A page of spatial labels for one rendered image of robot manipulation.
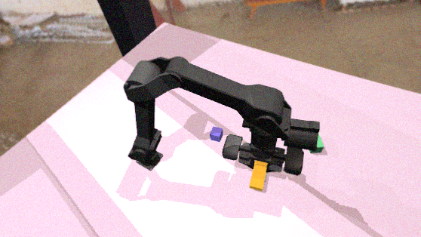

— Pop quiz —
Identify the green rectangular block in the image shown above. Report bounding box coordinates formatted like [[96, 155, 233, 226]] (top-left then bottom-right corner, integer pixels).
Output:
[[309, 134, 324, 153]]

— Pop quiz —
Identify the purple cube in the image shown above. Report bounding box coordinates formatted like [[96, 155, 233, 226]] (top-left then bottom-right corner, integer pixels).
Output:
[[210, 126, 223, 142]]

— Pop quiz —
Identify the yellow bar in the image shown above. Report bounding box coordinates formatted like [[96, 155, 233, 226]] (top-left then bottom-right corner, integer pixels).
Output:
[[249, 160, 267, 192]]

